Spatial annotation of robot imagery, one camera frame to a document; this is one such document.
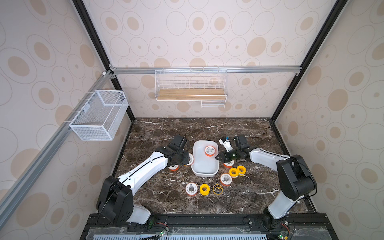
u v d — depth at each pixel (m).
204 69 0.92
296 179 0.47
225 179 0.87
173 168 0.92
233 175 0.89
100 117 1.08
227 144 0.85
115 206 0.41
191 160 0.82
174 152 0.59
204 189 0.84
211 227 0.73
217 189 0.84
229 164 0.92
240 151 0.74
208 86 0.99
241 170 0.91
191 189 0.85
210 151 0.99
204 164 0.95
